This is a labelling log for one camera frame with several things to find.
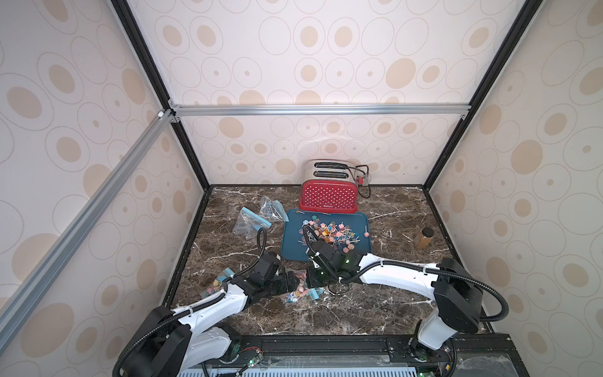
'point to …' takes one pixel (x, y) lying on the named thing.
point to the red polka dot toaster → (329, 186)
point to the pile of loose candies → (335, 233)
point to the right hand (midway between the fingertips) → (311, 277)
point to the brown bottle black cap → (425, 237)
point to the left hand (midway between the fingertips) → (298, 283)
